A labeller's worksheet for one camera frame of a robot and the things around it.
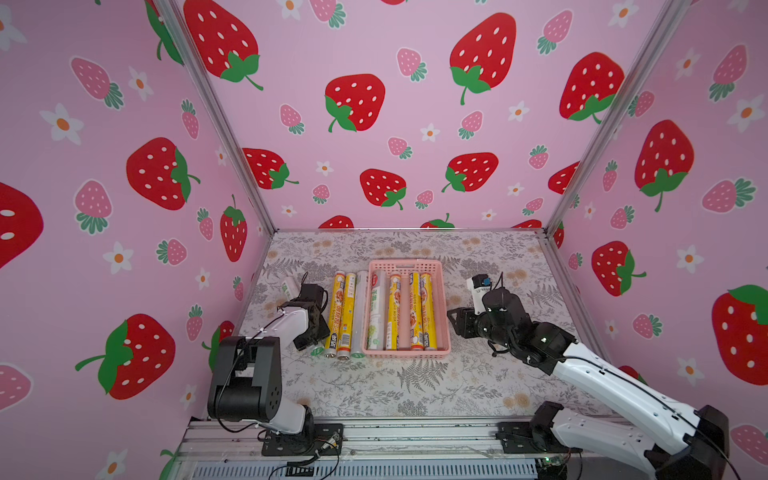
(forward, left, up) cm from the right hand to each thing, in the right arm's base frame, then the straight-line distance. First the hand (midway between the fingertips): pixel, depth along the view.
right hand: (463, 306), depth 77 cm
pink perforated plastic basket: (+28, +17, -20) cm, 38 cm away
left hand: (-2, +43, -19) cm, 47 cm away
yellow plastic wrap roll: (+3, +37, -15) cm, 40 cm away
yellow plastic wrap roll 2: (+3, +34, -15) cm, 37 cm away
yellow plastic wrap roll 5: (+7, +8, -16) cm, 20 cm away
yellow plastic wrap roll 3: (+1, +19, -16) cm, 25 cm away
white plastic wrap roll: (+4, +30, -15) cm, 34 cm away
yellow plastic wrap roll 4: (+18, +12, -15) cm, 27 cm away
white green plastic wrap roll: (+6, +24, -15) cm, 29 cm away
